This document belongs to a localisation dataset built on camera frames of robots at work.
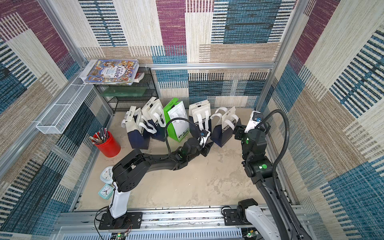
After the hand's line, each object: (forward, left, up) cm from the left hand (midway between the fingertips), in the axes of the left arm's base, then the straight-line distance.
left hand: (211, 140), depth 88 cm
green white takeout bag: (+8, +20, +2) cm, 22 cm away
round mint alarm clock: (-15, +60, -11) cm, 63 cm away
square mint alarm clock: (-24, +57, -11) cm, 63 cm away
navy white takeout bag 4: (+5, -7, +9) cm, 12 cm away
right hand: (-5, -15, +20) cm, 25 cm away
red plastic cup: (+1, +62, -8) cm, 62 cm away
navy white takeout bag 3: (+9, +6, +12) cm, 16 cm away
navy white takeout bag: (+2, +40, +9) cm, 41 cm away
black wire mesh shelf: (+39, +64, +1) cm, 75 cm away
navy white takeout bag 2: (+11, +33, +13) cm, 37 cm away
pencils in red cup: (+3, +65, +1) cm, 65 cm away
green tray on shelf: (+33, +53, +11) cm, 63 cm away
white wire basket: (-2, +74, +21) cm, 77 cm away
